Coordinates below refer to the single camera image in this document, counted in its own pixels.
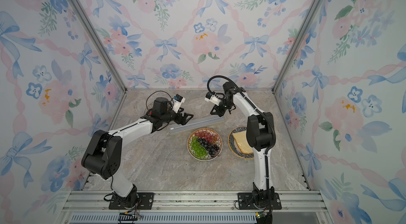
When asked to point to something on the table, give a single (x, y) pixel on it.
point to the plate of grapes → (204, 144)
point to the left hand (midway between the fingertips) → (189, 111)
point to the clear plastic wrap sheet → (238, 144)
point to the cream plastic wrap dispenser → (195, 121)
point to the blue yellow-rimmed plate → (233, 145)
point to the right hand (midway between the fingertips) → (214, 111)
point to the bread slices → (241, 142)
